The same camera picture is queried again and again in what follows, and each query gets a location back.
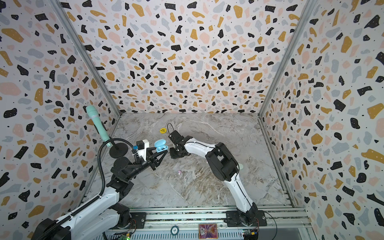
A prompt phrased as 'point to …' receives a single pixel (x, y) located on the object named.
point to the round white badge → (174, 230)
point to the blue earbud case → (160, 146)
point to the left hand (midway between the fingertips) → (165, 148)
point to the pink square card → (209, 231)
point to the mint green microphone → (93, 112)
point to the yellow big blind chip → (163, 130)
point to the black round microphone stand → (118, 150)
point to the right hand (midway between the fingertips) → (172, 153)
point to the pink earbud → (179, 171)
